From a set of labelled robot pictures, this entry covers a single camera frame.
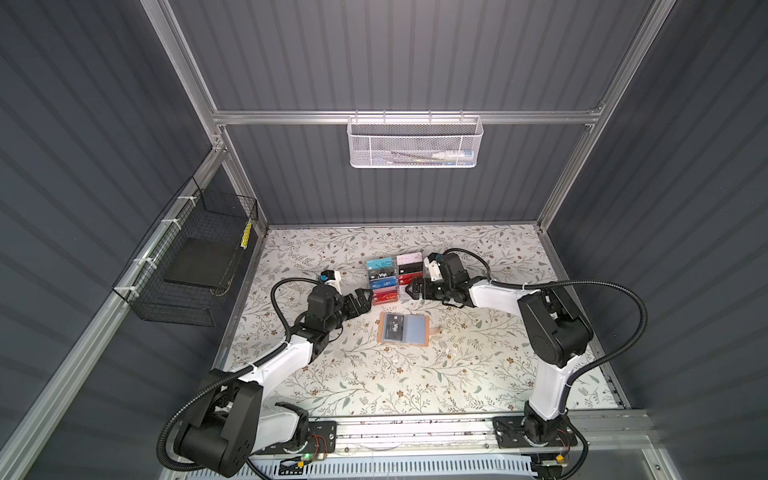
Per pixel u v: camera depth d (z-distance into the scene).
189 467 0.42
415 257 0.99
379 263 0.96
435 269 0.82
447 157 0.90
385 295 0.96
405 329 0.93
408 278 0.98
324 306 0.67
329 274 0.78
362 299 0.78
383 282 0.96
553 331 0.51
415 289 0.87
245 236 0.83
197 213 0.80
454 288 0.76
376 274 0.96
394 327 0.91
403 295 0.96
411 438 0.75
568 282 1.12
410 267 0.97
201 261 0.75
